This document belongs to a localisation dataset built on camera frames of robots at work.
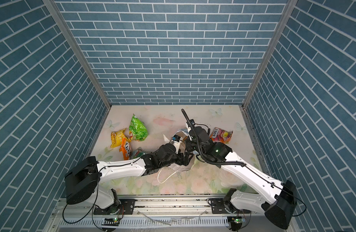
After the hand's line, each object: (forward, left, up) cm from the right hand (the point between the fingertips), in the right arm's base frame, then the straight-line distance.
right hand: (189, 137), depth 75 cm
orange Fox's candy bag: (-3, +38, -13) cm, 40 cm away
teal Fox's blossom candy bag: (-3, +32, -18) cm, 37 cm away
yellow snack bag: (+7, +50, -18) cm, 53 cm away
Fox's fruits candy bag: (+14, -21, -17) cm, 31 cm away
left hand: (-5, -2, -10) cm, 11 cm away
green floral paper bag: (-12, +3, -11) cm, 16 cm away
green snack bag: (+11, +35, -12) cm, 38 cm away
